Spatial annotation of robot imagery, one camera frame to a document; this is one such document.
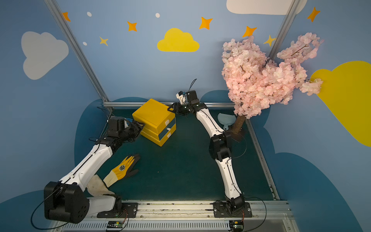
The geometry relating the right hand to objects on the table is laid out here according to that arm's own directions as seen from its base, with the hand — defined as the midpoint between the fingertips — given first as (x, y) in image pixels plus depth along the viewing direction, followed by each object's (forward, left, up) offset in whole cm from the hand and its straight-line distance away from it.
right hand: (171, 108), depth 93 cm
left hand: (-16, +15, +1) cm, 22 cm away
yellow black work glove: (-36, +27, -19) cm, 49 cm away
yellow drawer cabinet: (-14, +5, +1) cm, 15 cm away
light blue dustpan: (+10, -41, -21) cm, 47 cm away
